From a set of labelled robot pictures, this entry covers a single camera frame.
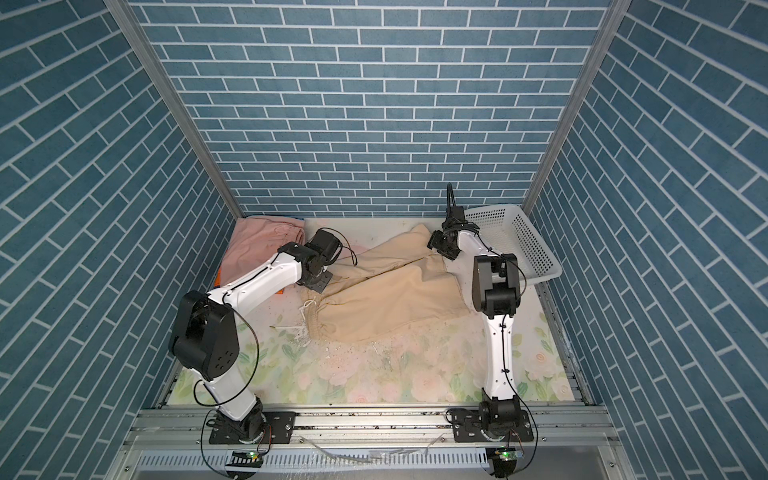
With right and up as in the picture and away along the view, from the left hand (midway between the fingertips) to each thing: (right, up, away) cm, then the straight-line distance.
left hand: (314, 278), depth 91 cm
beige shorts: (+25, -5, +8) cm, 26 cm away
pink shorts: (-24, +12, +11) cm, 29 cm away
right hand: (+39, +11, +19) cm, 45 cm away
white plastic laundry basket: (+70, +16, +26) cm, 76 cm away
